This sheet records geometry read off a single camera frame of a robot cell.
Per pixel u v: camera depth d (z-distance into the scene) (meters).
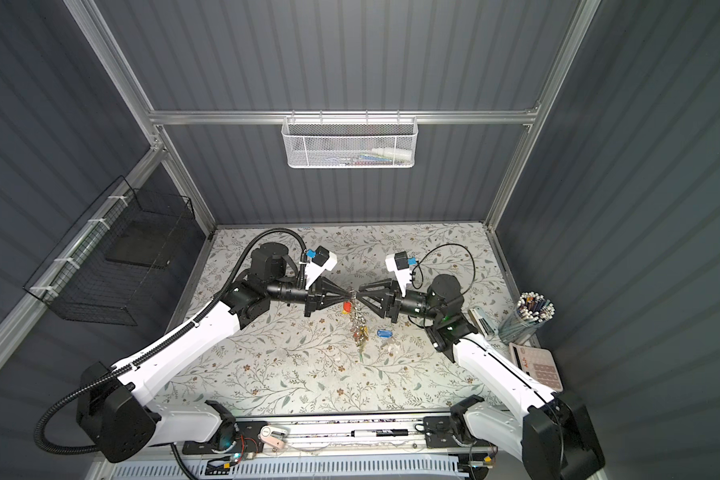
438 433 0.73
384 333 0.91
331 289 0.65
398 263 0.62
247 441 0.73
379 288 0.67
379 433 0.74
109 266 0.73
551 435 0.40
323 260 0.61
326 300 0.65
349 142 1.24
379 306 0.65
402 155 0.91
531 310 0.77
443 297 0.57
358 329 0.67
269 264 0.56
